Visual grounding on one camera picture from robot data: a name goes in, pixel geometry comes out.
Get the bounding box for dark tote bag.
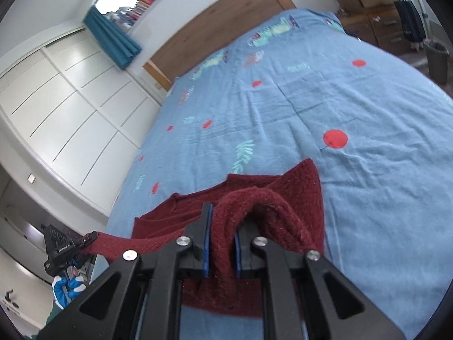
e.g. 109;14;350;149
394;0;427;43

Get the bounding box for grey waste bin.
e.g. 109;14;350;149
424;41;450;86

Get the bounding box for person's left forearm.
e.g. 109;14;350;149
37;305;73;339

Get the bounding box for person's left hand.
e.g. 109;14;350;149
52;267;86;309

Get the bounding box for wooden headboard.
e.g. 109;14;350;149
142;0;296;91

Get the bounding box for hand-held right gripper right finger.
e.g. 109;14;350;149
234;221;406;340

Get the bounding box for blue printed bedspread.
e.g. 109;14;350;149
104;7;453;340

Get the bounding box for dark red knitted sweater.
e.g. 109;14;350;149
83;158;326;317

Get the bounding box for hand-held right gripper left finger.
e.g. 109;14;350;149
37;203;213;340

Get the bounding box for low wooden dresser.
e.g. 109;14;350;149
340;7;413;55

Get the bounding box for teal curtain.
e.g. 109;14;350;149
84;5;143;71

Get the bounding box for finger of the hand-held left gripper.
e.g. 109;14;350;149
76;231;99;256

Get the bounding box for white wardrobe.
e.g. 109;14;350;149
0;25;163;216

